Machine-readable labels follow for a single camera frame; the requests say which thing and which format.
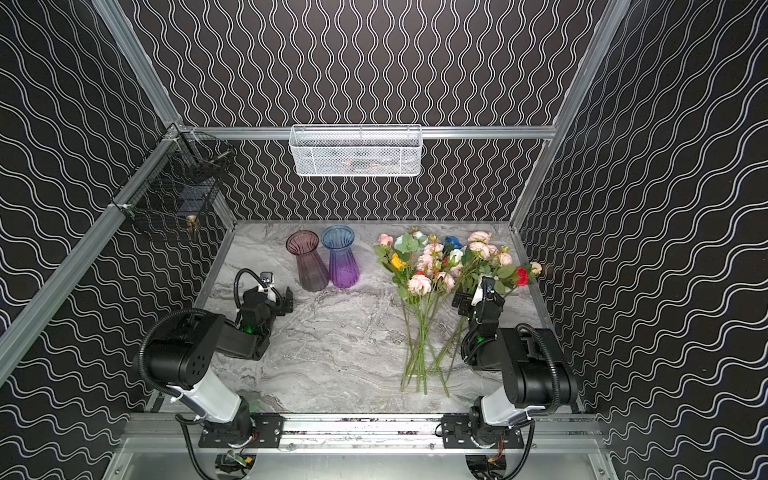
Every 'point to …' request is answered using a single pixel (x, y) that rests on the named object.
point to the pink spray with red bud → (485, 260)
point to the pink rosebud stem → (386, 240)
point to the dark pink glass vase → (313, 272)
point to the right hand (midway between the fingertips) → (479, 286)
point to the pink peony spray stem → (432, 264)
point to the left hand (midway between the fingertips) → (280, 285)
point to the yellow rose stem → (399, 277)
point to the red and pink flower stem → (420, 284)
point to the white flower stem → (404, 244)
